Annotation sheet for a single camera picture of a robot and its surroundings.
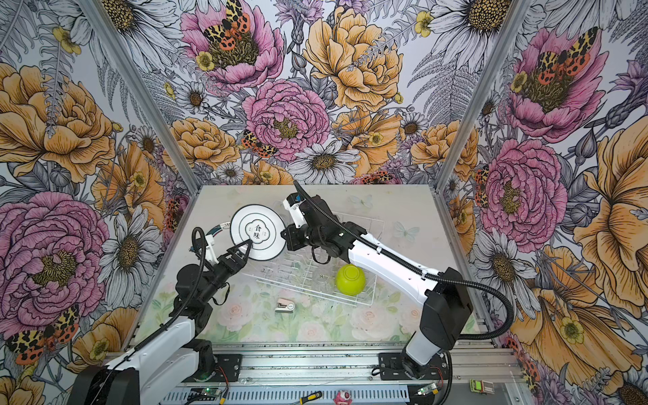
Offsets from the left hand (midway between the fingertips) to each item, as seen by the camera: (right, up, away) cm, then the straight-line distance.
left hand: (250, 250), depth 82 cm
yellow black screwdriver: (+18, -38, -13) cm, 44 cm away
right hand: (+12, +4, -7) cm, 14 cm away
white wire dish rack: (+14, -9, +10) cm, 19 cm away
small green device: (+66, -34, -13) cm, 76 cm away
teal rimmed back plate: (+5, +9, -6) cm, 12 cm away
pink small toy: (+29, -35, -16) cm, 48 cm away
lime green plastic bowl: (+32, -10, +3) cm, 34 cm away
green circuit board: (-8, -38, -11) cm, 40 cm away
